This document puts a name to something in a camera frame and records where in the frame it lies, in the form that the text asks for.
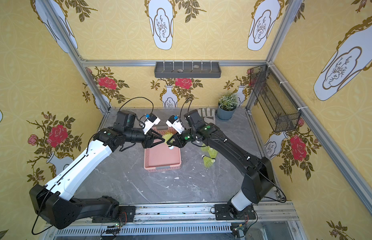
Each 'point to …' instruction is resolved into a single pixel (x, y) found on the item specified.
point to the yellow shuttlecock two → (166, 137)
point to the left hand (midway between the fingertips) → (164, 139)
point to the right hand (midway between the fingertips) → (168, 144)
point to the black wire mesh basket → (281, 110)
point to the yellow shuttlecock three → (205, 148)
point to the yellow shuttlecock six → (213, 153)
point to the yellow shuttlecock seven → (207, 161)
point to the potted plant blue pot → (227, 106)
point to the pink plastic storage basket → (160, 158)
